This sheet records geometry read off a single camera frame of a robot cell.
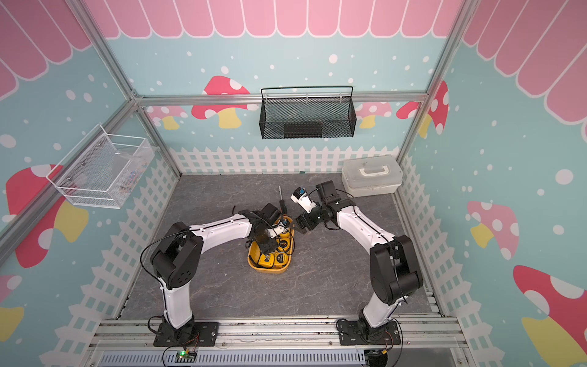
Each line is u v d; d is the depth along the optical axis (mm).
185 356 728
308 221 774
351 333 744
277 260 889
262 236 816
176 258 501
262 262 880
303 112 938
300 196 774
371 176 1057
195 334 718
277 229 875
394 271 480
